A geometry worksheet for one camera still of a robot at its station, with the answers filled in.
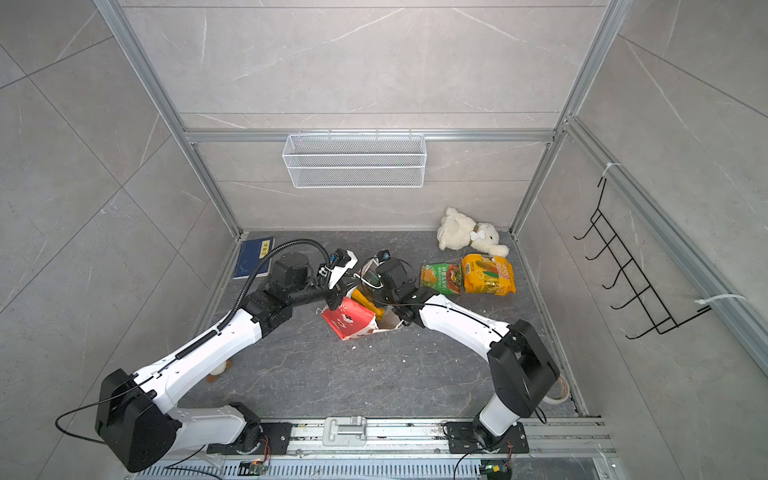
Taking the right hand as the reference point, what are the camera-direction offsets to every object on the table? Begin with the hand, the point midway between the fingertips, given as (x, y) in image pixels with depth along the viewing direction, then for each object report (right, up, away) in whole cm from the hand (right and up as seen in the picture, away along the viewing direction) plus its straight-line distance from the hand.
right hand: (380, 282), depth 87 cm
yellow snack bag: (+36, +1, +12) cm, 38 cm away
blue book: (-52, +9, +27) cm, 59 cm away
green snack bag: (+23, 0, +15) cm, 28 cm away
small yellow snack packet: (0, -8, -6) cm, 10 cm away
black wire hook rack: (+58, 0, -25) cm, 63 cm away
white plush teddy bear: (+28, +17, +21) cm, 39 cm away
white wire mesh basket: (-9, +41, +13) cm, 44 cm away
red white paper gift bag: (-7, -8, -13) cm, 17 cm away
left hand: (-4, +4, -13) cm, 15 cm away
